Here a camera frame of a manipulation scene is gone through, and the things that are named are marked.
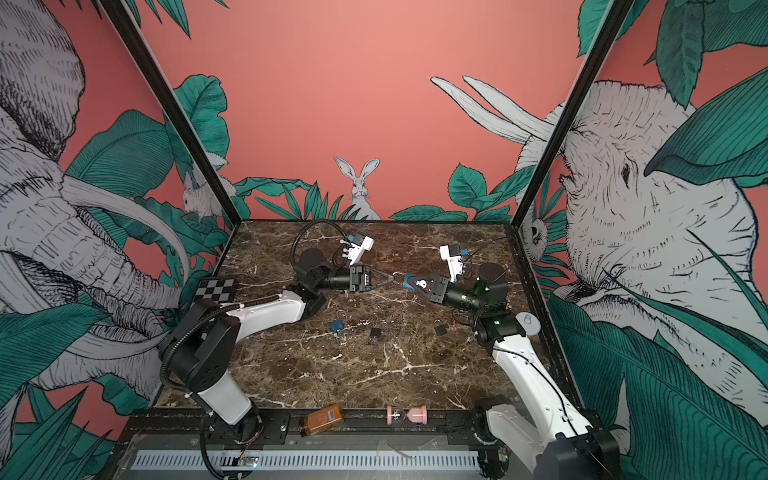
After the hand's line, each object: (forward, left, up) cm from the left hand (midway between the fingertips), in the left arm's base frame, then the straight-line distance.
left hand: (392, 281), depth 69 cm
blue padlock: (+2, +17, -28) cm, 33 cm away
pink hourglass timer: (-24, -5, -25) cm, 35 cm away
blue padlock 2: (0, -3, -1) cm, 4 cm away
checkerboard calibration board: (+15, +56, -25) cm, 63 cm away
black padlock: (-1, +5, -28) cm, 29 cm away
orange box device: (-24, +18, -24) cm, 38 cm away
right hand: (-1, -4, +1) cm, 4 cm away
